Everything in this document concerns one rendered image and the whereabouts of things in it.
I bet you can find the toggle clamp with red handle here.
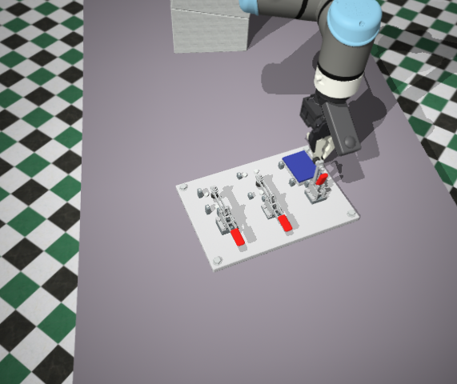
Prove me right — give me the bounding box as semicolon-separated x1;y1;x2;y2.
210;185;245;246
255;174;292;232

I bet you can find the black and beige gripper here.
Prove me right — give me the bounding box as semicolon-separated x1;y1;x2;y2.
299;90;348;160

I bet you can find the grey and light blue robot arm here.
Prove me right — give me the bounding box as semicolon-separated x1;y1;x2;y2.
239;0;382;156

